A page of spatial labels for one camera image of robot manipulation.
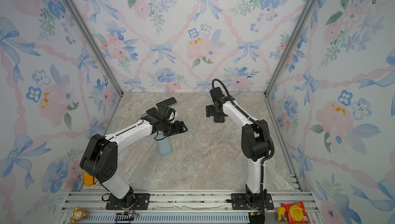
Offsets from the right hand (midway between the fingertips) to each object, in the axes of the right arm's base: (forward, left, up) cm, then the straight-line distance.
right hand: (215, 111), depth 97 cm
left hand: (-14, +19, +1) cm, 23 cm away
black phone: (+15, +33, -8) cm, 37 cm away
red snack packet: (-52, -35, -9) cm, 63 cm away
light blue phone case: (-19, +31, -9) cm, 38 cm away
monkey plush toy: (-55, +62, -5) cm, 83 cm away
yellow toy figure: (-52, -28, -7) cm, 59 cm away
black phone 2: (+7, +45, -9) cm, 46 cm away
